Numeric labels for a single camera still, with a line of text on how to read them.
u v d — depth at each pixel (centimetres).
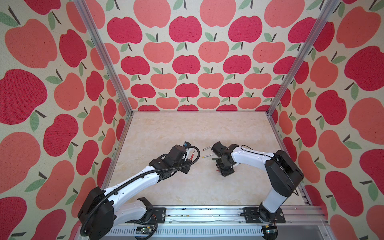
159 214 75
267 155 52
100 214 40
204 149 99
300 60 88
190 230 78
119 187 45
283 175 47
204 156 96
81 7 69
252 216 73
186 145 72
